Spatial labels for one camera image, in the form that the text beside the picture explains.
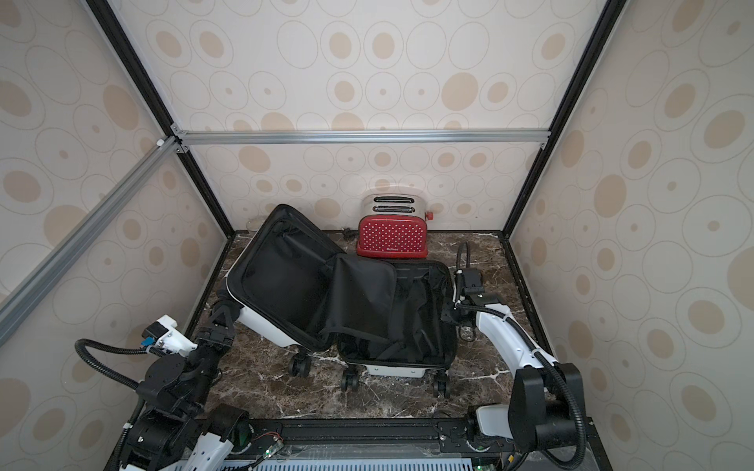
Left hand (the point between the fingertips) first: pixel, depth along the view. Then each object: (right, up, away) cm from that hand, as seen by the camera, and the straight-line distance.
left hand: (236, 308), depth 65 cm
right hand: (+56, -5, +23) cm, 60 cm away
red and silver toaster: (+36, +22, +35) cm, 55 cm away
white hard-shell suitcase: (+33, -7, +25) cm, 42 cm away
